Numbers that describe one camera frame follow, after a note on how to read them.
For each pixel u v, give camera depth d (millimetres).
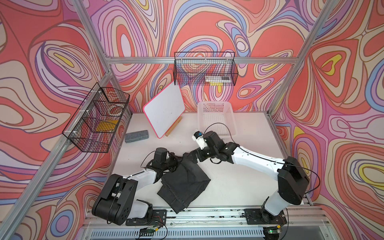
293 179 437
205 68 964
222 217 750
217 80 820
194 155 721
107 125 714
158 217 723
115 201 425
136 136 1019
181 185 794
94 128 734
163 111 837
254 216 732
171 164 798
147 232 718
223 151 611
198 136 734
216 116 1187
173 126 1064
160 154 702
